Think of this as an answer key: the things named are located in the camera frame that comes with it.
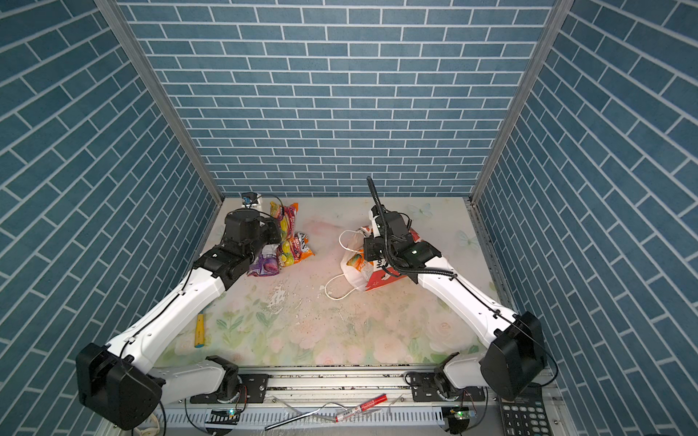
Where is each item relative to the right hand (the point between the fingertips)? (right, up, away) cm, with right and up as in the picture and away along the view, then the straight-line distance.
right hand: (364, 238), depth 80 cm
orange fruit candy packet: (-26, -6, +19) cm, 32 cm away
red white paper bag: (+1, -13, +13) cm, 19 cm away
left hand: (-26, +6, -1) cm, 27 cm away
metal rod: (-15, -45, -11) cm, 49 cm away
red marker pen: (-1, -44, -10) cm, 45 cm away
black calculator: (+42, -45, -11) cm, 62 cm away
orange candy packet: (-24, +6, +6) cm, 26 cm away
